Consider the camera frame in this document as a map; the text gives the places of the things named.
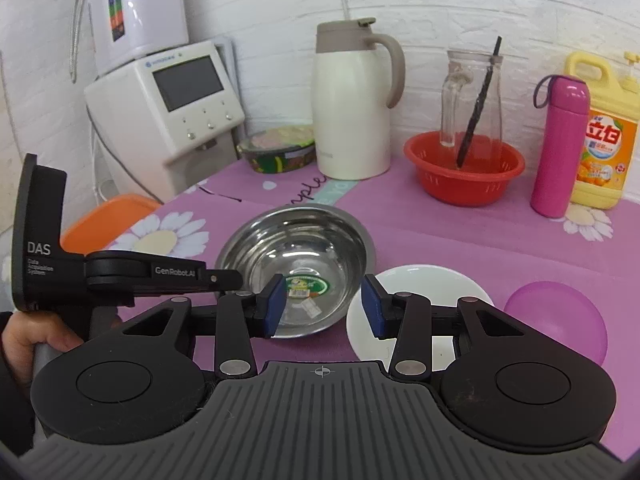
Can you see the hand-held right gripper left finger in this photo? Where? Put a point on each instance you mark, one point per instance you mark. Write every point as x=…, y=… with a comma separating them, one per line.
x=274, y=305

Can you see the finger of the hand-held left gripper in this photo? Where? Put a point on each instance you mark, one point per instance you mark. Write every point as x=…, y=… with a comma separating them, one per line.
x=225, y=280

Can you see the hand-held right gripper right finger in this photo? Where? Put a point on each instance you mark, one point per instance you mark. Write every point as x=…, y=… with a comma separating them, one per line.
x=372, y=305

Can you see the stainless steel bowl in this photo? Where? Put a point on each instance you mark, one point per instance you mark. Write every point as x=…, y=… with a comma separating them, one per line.
x=300, y=245

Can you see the red ceramic bowl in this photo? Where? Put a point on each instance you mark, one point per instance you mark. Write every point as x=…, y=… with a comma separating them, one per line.
x=440, y=285

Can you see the purple plastic bowl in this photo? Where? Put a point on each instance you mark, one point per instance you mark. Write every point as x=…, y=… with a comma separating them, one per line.
x=555, y=320

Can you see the person's left forearm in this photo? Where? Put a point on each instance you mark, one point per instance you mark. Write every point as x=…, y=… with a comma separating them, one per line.
x=12, y=400

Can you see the person's left hand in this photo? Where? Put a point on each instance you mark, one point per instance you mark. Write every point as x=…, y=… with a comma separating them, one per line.
x=25, y=330

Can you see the pink floral tablecloth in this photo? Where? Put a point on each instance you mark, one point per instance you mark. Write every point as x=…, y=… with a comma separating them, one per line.
x=440, y=240

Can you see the instant noodle bowl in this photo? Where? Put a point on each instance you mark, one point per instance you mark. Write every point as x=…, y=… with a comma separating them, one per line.
x=275, y=160

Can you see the white water dispenser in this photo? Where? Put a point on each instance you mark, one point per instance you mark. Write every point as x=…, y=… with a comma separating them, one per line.
x=140, y=135

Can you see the red plastic basket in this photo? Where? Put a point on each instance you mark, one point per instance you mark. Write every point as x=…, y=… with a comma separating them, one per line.
x=465, y=185

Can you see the cream thermos jug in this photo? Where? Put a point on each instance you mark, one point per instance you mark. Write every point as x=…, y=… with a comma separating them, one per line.
x=350, y=120

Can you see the black stirring stick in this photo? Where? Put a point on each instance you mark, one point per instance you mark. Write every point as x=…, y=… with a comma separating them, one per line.
x=477, y=105

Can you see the glass pitcher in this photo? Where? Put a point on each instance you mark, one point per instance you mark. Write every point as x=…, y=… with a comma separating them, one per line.
x=492, y=110

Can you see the pink thermos bottle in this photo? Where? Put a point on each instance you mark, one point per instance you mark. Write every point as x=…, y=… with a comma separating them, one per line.
x=557, y=160

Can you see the white water purifier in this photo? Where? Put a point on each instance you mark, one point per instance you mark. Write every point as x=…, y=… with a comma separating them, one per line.
x=150, y=10

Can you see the yellow detergent bottle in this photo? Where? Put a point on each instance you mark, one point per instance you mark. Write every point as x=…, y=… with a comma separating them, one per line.
x=607, y=160

